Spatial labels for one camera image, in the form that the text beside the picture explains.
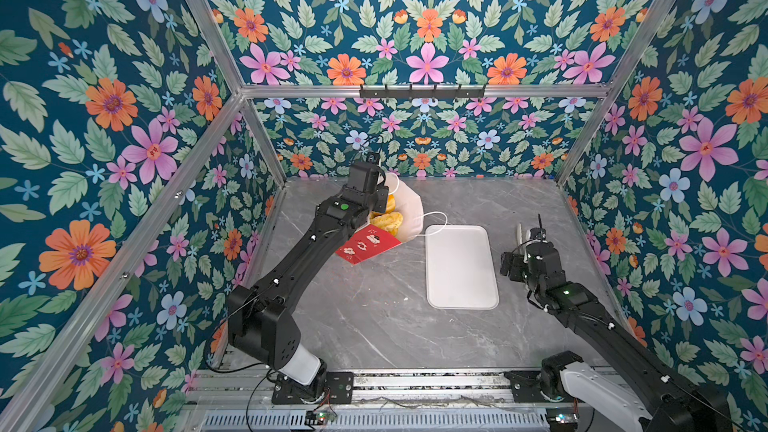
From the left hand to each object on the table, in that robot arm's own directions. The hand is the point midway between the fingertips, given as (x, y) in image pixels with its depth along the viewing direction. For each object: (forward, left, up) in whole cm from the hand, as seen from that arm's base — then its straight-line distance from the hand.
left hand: (380, 180), depth 80 cm
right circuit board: (-54, -41, -30) cm, 74 cm away
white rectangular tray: (-13, -24, -30) cm, 40 cm away
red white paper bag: (-11, +4, -13) cm, 18 cm away
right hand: (-16, -37, -17) cm, 44 cm away
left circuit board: (-50, +17, -29) cm, 60 cm away
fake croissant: (-6, -2, -12) cm, 13 cm away
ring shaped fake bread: (+2, -2, -13) cm, 14 cm away
